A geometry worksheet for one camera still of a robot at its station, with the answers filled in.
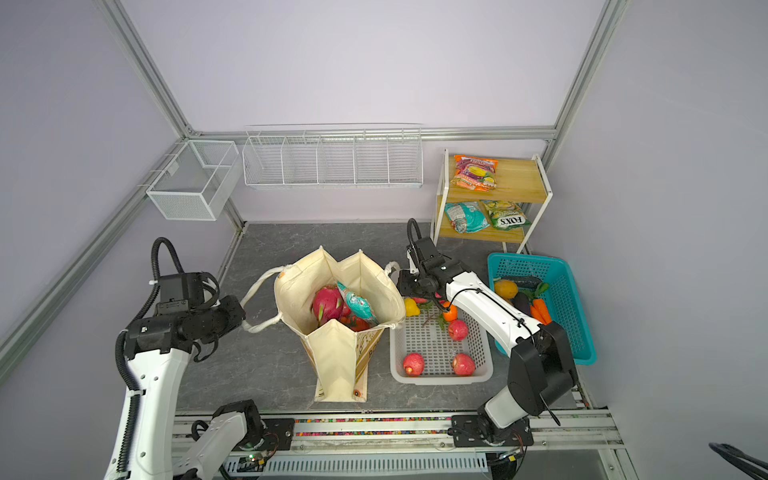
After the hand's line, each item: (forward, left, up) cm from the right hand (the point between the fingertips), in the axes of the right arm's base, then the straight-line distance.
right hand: (403, 288), depth 84 cm
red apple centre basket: (-9, -16, -9) cm, 20 cm away
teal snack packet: (-7, +12, +2) cm, 14 cm away
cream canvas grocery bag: (-20, +15, +2) cm, 25 cm away
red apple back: (-19, -16, -9) cm, 26 cm away
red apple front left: (-19, -3, -8) cm, 21 cm away
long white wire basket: (+41, +11, +15) cm, 45 cm away
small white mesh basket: (+32, +67, +13) cm, 75 cm away
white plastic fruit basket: (-13, -5, -14) cm, 20 cm away
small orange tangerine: (-2, -15, -11) cm, 19 cm away
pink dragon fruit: (-5, +21, -1) cm, 22 cm away
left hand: (-12, +39, +7) cm, 41 cm away
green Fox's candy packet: (+25, -34, +4) cm, 42 cm away
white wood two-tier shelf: (+34, -32, +4) cm, 47 cm away
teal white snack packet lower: (+24, -21, +4) cm, 32 cm away
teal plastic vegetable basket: (+3, -50, -10) cm, 51 cm away
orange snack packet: (+24, -21, +22) cm, 38 cm away
